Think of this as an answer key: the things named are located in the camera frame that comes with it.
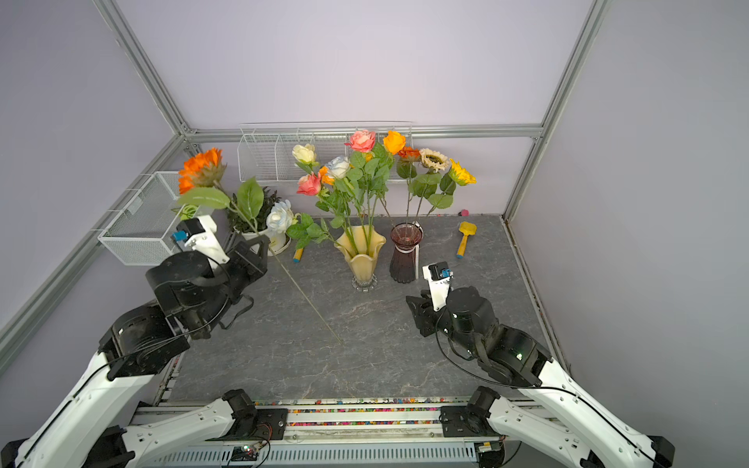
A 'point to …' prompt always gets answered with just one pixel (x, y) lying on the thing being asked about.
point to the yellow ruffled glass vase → (360, 245)
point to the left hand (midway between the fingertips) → (271, 243)
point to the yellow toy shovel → (466, 229)
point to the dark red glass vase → (405, 258)
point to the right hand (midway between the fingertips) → (413, 295)
